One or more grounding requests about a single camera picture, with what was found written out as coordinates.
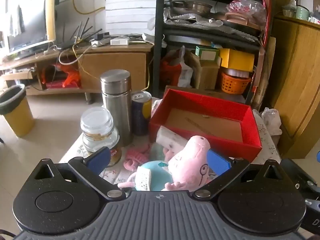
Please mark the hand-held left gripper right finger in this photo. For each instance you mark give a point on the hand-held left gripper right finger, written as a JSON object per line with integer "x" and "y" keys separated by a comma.
{"x": 218, "y": 162}

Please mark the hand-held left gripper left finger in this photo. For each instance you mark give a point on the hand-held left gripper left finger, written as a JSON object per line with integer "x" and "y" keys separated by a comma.
{"x": 98, "y": 160}

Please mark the red cardboard box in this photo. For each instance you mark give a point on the red cardboard box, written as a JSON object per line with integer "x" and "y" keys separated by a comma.
{"x": 237, "y": 147}

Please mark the pink pig plush toy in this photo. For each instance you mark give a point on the pink pig plush toy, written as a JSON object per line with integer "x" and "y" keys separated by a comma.
{"x": 190, "y": 165}

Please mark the pink knitted sock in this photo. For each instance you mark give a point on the pink knitted sock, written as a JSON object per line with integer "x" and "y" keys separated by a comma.
{"x": 135, "y": 155}

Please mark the white sponge block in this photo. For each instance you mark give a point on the white sponge block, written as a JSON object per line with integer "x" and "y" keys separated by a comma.
{"x": 167, "y": 137}

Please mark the mint and white towel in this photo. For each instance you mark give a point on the mint and white towel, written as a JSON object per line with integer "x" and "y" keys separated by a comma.
{"x": 157, "y": 152}

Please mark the floral tablecloth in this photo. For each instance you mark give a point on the floral tablecloth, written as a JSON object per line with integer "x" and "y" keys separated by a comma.
{"x": 75, "y": 152}

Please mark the glass jar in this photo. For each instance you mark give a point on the glass jar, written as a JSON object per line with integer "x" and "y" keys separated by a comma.
{"x": 97, "y": 130}

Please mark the stainless steel thermos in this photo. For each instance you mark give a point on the stainless steel thermos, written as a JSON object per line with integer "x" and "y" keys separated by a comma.
{"x": 116, "y": 105}

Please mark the blue and yellow can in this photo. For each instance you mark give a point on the blue and yellow can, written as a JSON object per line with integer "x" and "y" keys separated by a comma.
{"x": 140, "y": 115}

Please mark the orange plastic basket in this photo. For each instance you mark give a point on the orange plastic basket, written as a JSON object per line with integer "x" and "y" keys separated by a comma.
{"x": 235, "y": 85}

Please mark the orange red plastic bag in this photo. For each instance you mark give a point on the orange red plastic bag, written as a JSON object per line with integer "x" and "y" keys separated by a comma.
{"x": 71, "y": 76}

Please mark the yellow trash bin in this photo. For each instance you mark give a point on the yellow trash bin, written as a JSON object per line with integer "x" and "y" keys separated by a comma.
{"x": 20, "y": 120}

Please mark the brown cardboard box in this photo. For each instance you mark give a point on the brown cardboard box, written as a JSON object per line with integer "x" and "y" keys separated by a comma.
{"x": 206, "y": 75}

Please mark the clear plastic container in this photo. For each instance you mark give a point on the clear plastic container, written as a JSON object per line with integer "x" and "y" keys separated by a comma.
{"x": 237, "y": 73}

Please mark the wooden television stand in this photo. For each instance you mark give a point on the wooden television stand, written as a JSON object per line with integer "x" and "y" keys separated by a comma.
{"x": 112, "y": 67}

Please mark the red and white plastic bag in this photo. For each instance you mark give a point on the red and white plastic bag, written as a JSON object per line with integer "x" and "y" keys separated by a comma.
{"x": 171, "y": 72}

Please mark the yellow box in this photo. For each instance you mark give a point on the yellow box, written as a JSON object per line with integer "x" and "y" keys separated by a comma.
{"x": 237, "y": 58}

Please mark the flat cardboard sheet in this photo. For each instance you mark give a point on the flat cardboard sheet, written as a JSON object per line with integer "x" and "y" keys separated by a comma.
{"x": 265, "y": 67}

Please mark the green box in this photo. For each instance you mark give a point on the green box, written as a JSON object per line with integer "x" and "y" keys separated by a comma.
{"x": 207, "y": 53}

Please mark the wooden cabinet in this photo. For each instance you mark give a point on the wooden cabinet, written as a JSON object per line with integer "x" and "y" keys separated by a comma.
{"x": 297, "y": 80}

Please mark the black router with antennas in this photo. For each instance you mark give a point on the black router with antennas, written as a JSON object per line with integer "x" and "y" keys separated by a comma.
{"x": 67, "y": 43}

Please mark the white power adapter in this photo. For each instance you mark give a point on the white power adapter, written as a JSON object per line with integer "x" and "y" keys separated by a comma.
{"x": 119, "y": 41}

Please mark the black metal shelf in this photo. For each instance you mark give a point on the black metal shelf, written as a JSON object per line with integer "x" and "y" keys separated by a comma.
{"x": 157, "y": 42}

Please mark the clear bubble wrap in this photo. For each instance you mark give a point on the clear bubble wrap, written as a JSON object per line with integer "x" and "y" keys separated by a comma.
{"x": 180, "y": 17}

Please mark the flat screen television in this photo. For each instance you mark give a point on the flat screen television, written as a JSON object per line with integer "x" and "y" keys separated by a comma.
{"x": 25, "y": 25}

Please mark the tan board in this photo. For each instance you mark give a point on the tan board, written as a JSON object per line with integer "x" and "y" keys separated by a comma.
{"x": 51, "y": 12}

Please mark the pink patterned plastic bag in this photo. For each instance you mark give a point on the pink patterned plastic bag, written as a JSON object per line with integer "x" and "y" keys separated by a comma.
{"x": 246, "y": 7}

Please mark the stainless steel pot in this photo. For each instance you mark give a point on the stainless steel pot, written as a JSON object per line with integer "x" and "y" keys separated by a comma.
{"x": 190, "y": 6}

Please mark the green mug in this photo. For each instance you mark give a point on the green mug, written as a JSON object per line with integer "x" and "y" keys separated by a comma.
{"x": 302, "y": 12}

